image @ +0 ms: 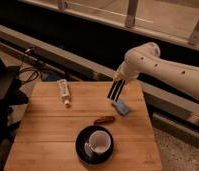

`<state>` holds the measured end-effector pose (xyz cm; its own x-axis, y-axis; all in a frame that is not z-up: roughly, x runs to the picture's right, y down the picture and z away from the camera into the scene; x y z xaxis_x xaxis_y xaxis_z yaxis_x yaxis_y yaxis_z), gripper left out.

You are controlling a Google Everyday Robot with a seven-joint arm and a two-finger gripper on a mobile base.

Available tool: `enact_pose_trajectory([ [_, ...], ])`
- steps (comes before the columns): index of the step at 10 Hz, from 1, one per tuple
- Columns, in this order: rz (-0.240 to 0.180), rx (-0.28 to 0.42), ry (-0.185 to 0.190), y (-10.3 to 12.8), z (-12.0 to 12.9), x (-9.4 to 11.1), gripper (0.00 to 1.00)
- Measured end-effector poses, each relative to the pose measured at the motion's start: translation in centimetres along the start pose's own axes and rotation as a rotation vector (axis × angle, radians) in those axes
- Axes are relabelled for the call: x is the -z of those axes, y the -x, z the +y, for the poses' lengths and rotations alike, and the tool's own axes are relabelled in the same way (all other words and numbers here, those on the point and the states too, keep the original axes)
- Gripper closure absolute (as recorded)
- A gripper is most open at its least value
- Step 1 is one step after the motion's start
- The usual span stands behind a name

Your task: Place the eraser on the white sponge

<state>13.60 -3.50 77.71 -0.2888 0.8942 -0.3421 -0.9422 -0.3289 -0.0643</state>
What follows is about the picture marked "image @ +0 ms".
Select black chair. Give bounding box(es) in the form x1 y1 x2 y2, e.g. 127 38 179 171
0 58 29 171

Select black saucer plate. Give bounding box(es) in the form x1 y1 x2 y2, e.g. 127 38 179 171
75 125 114 165

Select clear plastic bottle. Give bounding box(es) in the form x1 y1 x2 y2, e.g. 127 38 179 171
58 79 71 107

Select white cup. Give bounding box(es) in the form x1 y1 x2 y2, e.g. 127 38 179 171
84 130 111 156

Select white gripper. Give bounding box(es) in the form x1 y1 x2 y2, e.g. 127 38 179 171
107 63 139 101

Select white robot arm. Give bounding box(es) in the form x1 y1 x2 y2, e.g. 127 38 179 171
113 42 199 101

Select black cables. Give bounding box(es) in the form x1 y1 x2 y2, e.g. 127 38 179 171
18 46 49 85

